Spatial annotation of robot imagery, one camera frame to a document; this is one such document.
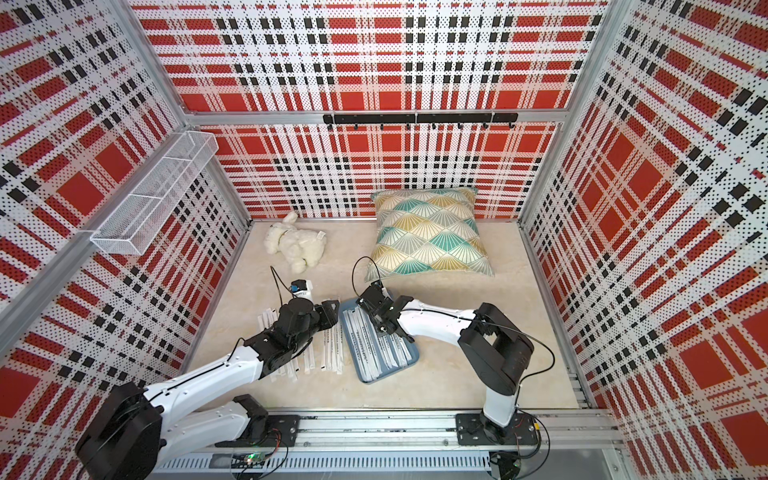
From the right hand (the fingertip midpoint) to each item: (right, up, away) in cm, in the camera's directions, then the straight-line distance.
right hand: (395, 315), depth 90 cm
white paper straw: (-10, -8, -1) cm, 13 cm away
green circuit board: (-33, -29, -20) cm, 48 cm away
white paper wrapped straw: (-41, -2, +4) cm, 42 cm away
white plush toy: (-33, +21, +12) cm, 41 cm away
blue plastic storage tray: (0, -10, -4) cm, 11 cm away
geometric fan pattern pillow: (+11, +26, +4) cm, 28 cm away
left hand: (-17, +4, -4) cm, 18 cm away
